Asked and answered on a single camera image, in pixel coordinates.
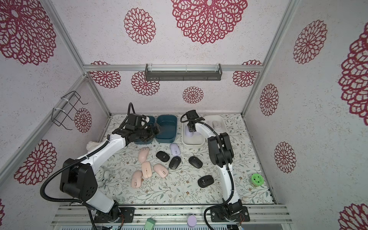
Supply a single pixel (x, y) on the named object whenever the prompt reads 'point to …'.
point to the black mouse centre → (175, 162)
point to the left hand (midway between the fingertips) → (160, 132)
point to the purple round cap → (191, 221)
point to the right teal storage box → (168, 124)
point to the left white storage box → (195, 138)
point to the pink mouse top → (143, 154)
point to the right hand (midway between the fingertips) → (196, 123)
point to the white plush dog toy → (91, 144)
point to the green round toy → (257, 179)
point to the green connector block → (149, 224)
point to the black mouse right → (195, 162)
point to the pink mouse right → (161, 170)
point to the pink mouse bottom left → (136, 179)
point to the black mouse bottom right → (205, 181)
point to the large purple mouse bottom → (188, 133)
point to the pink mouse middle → (146, 170)
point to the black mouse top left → (163, 156)
